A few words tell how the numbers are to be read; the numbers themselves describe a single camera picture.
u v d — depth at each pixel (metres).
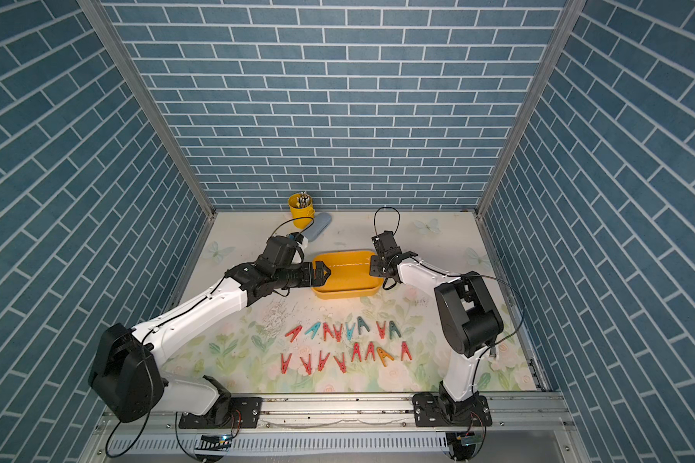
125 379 0.41
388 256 0.75
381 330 0.88
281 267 0.64
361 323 0.89
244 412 0.74
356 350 0.84
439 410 0.73
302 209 1.07
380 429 0.72
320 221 1.13
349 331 0.89
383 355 0.83
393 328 0.89
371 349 0.84
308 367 0.81
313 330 0.88
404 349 0.85
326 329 0.89
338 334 0.87
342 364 0.82
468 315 0.50
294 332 0.88
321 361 0.82
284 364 0.82
